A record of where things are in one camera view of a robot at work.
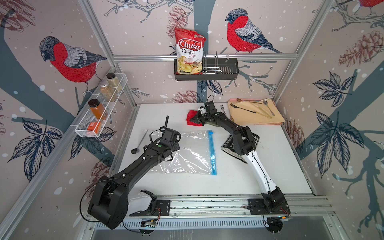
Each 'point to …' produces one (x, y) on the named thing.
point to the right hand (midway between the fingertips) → (188, 119)
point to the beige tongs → (267, 115)
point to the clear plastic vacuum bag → (196, 155)
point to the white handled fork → (222, 107)
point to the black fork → (236, 107)
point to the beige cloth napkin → (260, 111)
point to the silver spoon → (265, 102)
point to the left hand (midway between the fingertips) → (177, 140)
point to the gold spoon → (239, 100)
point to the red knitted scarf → (191, 114)
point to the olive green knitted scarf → (214, 124)
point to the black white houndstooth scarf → (229, 146)
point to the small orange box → (94, 126)
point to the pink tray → (234, 99)
